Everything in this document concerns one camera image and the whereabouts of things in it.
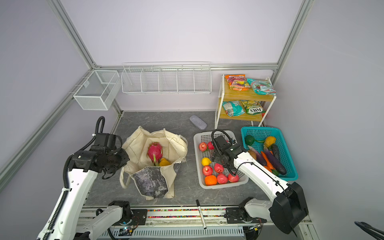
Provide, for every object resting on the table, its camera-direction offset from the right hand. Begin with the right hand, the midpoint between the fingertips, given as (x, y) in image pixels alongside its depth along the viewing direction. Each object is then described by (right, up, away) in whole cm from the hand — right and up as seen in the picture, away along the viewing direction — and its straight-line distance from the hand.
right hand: (222, 160), depth 82 cm
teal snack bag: (+10, +31, +14) cm, 35 cm away
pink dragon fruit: (-39, +4, +5) cm, 39 cm away
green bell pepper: (+20, +10, +14) cm, 27 cm away
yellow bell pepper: (+33, +9, +14) cm, 37 cm away
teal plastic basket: (+29, +14, +18) cm, 37 cm away
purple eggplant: (+33, -3, +5) cm, 33 cm away
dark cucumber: (+35, +4, +10) cm, 36 cm away
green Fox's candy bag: (+23, +31, +15) cm, 42 cm away
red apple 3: (-1, -5, +3) cm, 6 cm away
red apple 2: (-8, -6, +3) cm, 11 cm away
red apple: (-10, +6, +12) cm, 17 cm away
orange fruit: (-7, -10, -2) cm, 12 cm away
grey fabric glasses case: (-12, +21, +29) cm, 38 cm away
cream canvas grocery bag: (-35, -7, -12) cm, 38 cm away
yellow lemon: (-8, -2, +7) cm, 11 cm away
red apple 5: (+6, -10, -1) cm, 11 cm away
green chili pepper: (+29, +9, +20) cm, 37 cm away
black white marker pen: (-14, -21, -3) cm, 25 cm away
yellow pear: (-33, -2, +5) cm, 34 cm away
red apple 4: (0, -10, -1) cm, 10 cm away
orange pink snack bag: (+10, +45, +5) cm, 46 cm away
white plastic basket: (-8, +12, +14) cm, 20 cm away
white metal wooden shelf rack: (+4, +37, +3) cm, 38 cm away
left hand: (-47, +2, -11) cm, 48 cm away
